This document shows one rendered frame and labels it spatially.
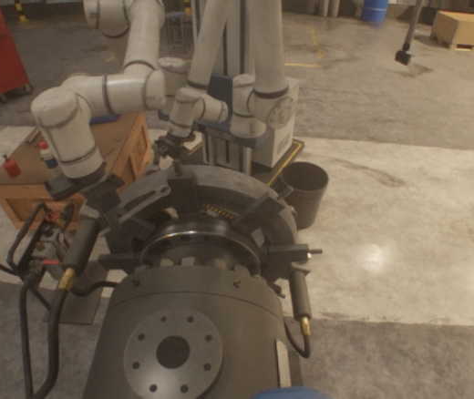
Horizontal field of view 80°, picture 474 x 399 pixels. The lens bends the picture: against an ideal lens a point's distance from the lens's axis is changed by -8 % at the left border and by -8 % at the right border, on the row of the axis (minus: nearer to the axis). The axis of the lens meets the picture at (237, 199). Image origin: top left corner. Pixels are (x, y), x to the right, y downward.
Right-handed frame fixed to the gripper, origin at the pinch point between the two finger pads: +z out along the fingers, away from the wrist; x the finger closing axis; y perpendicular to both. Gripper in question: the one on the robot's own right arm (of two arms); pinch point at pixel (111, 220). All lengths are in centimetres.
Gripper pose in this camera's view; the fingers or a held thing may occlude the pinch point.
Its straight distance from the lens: 82.6
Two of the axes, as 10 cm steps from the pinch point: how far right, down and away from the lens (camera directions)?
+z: 0.8, 7.3, 6.8
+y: 6.5, -5.5, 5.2
